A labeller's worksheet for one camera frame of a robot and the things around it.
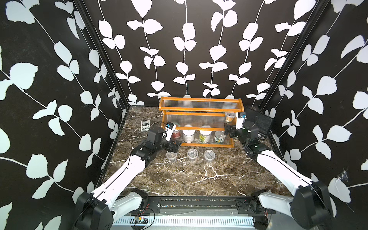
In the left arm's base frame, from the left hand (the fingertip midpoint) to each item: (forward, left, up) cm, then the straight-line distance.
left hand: (175, 136), depth 80 cm
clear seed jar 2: (-5, -10, -14) cm, 18 cm away
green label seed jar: (+5, -19, -10) cm, 22 cm away
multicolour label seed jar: (+6, -29, -13) cm, 32 cm away
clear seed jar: (-6, +3, -13) cm, 15 cm away
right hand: (+8, -33, +4) cm, 34 cm away
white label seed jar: (+6, -8, -9) cm, 14 cm away
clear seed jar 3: (-6, -21, -14) cm, 26 cm away
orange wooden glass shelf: (+25, -18, -19) cm, 36 cm away
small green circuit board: (-37, +18, -19) cm, 45 cm away
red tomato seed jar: (+10, 0, -14) cm, 17 cm away
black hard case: (+24, -70, -21) cm, 77 cm away
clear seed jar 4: (+12, -34, +1) cm, 36 cm away
